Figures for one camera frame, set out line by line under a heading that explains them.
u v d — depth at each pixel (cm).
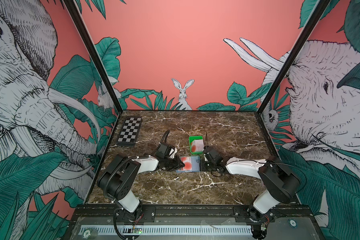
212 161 70
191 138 101
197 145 96
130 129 104
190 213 75
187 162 91
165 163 78
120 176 46
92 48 84
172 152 79
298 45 82
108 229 70
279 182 46
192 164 91
